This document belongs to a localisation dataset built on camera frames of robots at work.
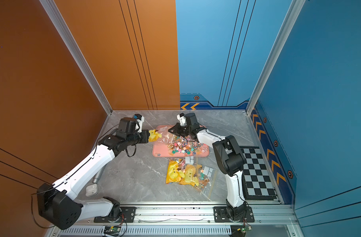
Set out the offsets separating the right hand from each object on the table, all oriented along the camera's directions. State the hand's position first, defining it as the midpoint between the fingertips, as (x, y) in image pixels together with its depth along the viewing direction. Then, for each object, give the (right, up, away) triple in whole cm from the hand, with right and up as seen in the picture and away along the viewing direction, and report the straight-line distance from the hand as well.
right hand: (169, 130), depth 92 cm
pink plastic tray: (0, -10, +5) cm, 11 cm away
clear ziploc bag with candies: (-4, -3, -5) cm, 7 cm away
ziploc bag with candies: (+9, -23, -6) cm, 26 cm away
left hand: (-9, 0, -11) cm, 14 cm away
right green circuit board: (+36, -47, -22) cm, 63 cm away
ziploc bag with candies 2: (+22, -27, -7) cm, 36 cm away
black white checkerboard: (+50, -28, -11) cm, 58 cm away
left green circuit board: (-25, -48, -20) cm, 58 cm away
